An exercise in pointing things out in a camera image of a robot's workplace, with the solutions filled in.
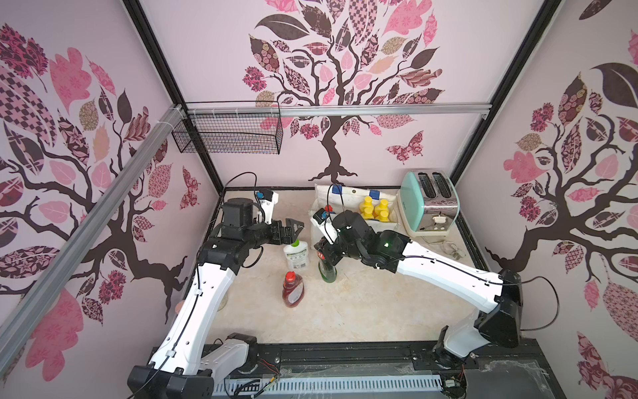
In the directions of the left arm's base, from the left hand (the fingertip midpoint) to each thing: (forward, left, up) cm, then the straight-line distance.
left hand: (290, 229), depth 71 cm
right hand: (-2, -8, -2) cm, 9 cm away
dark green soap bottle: (-8, -11, -12) cm, 18 cm away
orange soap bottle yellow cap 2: (+13, -25, -7) cm, 29 cm away
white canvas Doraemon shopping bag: (+21, -15, -10) cm, 28 cm away
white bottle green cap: (+1, 0, -16) cm, 16 cm away
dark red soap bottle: (-12, 0, -15) cm, 20 cm away
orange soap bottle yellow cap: (+11, -30, -6) cm, 32 cm away
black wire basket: (+44, +26, +7) cm, 52 cm away
